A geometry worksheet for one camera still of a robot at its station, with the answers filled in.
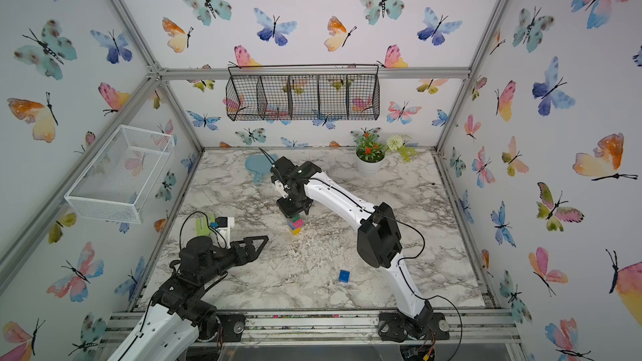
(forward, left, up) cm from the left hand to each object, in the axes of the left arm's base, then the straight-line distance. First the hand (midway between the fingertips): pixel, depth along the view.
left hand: (263, 239), depth 77 cm
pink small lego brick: (+7, -10, -3) cm, 12 cm away
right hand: (+10, -7, -1) cm, 13 cm away
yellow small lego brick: (+9, -8, -13) cm, 18 cm away
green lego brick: (+7, -9, -1) cm, 12 cm away
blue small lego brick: (-7, -25, -13) cm, 29 cm away
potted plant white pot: (+35, -37, 0) cm, 51 cm away
